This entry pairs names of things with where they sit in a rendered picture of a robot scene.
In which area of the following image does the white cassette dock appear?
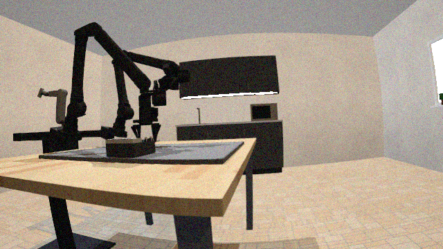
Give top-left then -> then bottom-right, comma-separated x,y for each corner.
105,136 -> 156,158

